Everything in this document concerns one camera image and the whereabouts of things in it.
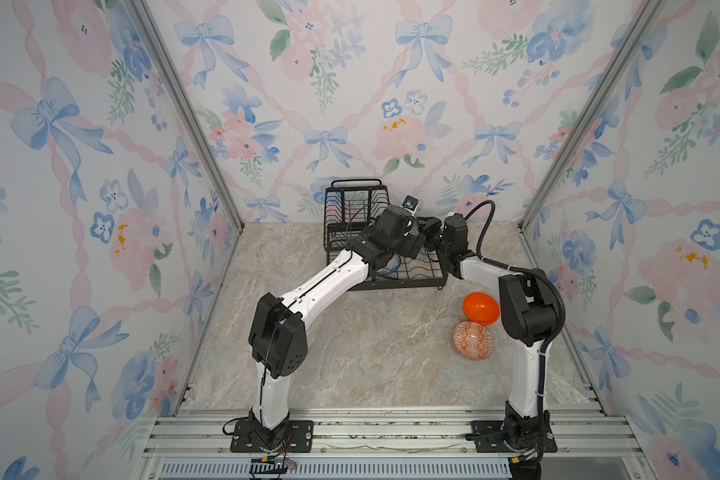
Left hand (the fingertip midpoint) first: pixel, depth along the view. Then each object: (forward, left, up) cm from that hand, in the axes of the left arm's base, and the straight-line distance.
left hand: (407, 227), depth 83 cm
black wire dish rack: (+30, +18, -19) cm, 40 cm away
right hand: (+14, -5, -10) cm, 18 cm away
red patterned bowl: (-22, -20, -25) cm, 39 cm away
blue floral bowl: (+4, +3, -24) cm, 24 cm away
